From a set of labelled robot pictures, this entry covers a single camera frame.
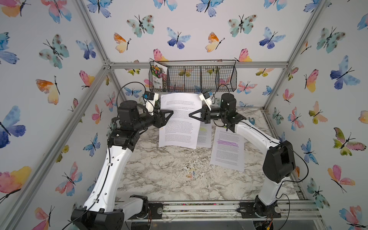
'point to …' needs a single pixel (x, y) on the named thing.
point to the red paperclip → (191, 176)
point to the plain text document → (180, 130)
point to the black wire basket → (208, 75)
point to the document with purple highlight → (228, 149)
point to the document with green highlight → (204, 135)
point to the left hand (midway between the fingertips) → (169, 109)
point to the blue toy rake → (252, 122)
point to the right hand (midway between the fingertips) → (191, 115)
